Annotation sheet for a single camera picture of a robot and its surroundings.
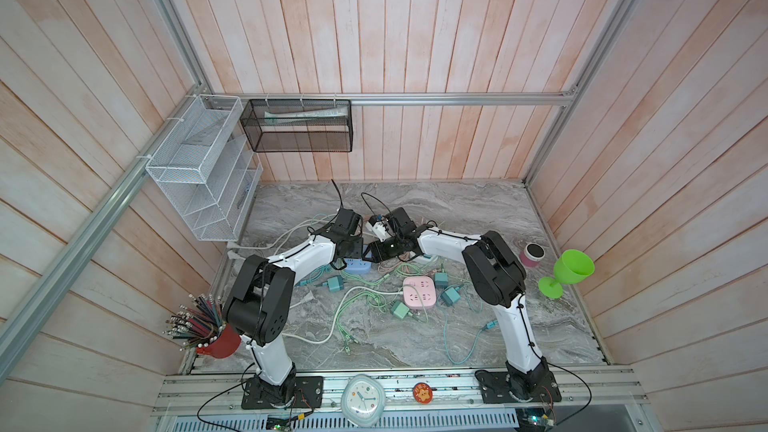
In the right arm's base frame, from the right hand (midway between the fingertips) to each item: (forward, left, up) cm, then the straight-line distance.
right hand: (368, 256), depth 98 cm
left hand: (-1, +5, +4) cm, 6 cm away
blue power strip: (-5, +3, +2) cm, 7 cm away
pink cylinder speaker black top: (-1, -52, +4) cm, 53 cm away
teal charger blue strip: (-14, -26, +1) cm, 29 cm away
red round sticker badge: (-39, -16, 0) cm, 42 cm away
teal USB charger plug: (-9, -23, +1) cm, 25 cm away
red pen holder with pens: (-28, +39, +13) cm, 50 cm away
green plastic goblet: (-11, -56, +14) cm, 59 cm away
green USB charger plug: (-18, -11, +1) cm, 21 cm away
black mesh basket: (+38, +26, +25) cm, 52 cm away
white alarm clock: (-41, -1, +3) cm, 41 cm away
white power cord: (-20, +8, 0) cm, 21 cm away
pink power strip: (-13, -16, +2) cm, 21 cm away
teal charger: (-11, +9, +2) cm, 14 cm away
